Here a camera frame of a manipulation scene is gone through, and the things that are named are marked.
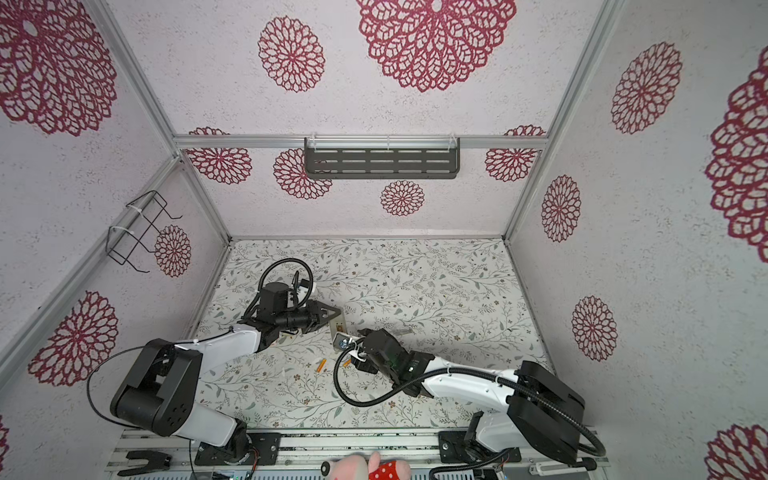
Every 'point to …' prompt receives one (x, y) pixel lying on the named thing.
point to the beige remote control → (337, 324)
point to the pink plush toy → (349, 467)
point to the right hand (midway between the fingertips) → (358, 332)
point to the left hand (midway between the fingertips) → (339, 317)
